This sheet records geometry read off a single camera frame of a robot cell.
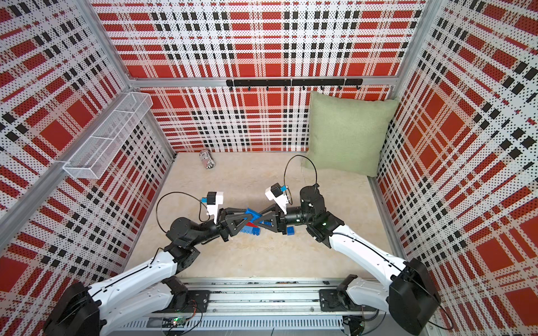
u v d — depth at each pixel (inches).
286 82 34.8
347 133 37.8
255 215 25.1
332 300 28.9
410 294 15.5
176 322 27.4
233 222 24.1
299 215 24.2
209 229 24.8
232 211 25.2
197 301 28.9
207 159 45.3
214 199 23.0
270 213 25.5
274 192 23.4
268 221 24.8
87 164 26.6
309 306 28.9
